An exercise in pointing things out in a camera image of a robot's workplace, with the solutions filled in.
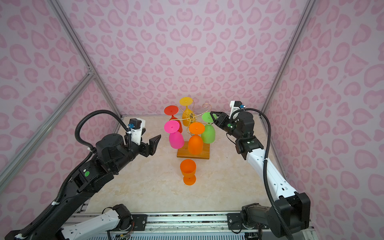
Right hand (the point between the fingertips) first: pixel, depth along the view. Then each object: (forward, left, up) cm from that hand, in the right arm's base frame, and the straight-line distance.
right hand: (212, 113), depth 71 cm
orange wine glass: (-10, +8, -11) cm, 17 cm away
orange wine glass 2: (-18, +12, -21) cm, 30 cm away
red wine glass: (+5, +20, -3) cm, 21 cm away
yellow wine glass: (+12, +14, -3) cm, 18 cm away
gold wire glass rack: (+2, +10, -5) cm, 11 cm away
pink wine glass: (-6, +18, -12) cm, 22 cm away
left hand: (-13, +25, +3) cm, 28 cm away
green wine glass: (-4, +2, -11) cm, 11 cm away
